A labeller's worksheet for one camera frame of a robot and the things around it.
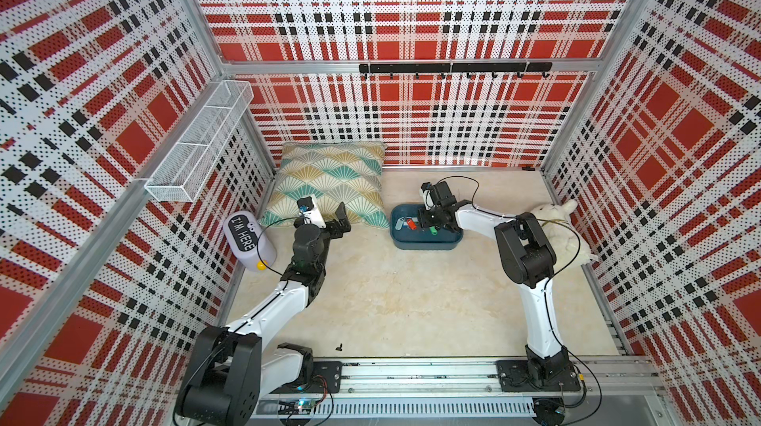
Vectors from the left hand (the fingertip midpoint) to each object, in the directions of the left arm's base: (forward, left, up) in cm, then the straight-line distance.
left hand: (334, 206), depth 84 cm
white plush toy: (-8, -69, -10) cm, 71 cm away
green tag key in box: (+4, -31, -19) cm, 36 cm away
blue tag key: (+7, -19, -20) cm, 28 cm away
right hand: (+10, -28, -18) cm, 35 cm away
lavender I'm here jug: (-3, +30, -10) cm, 32 cm away
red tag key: (+7, -23, -20) cm, 31 cm away
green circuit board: (-47, +6, -18) cm, 50 cm away
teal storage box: (+1, -26, -21) cm, 34 cm away
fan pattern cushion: (+17, +3, -4) cm, 18 cm away
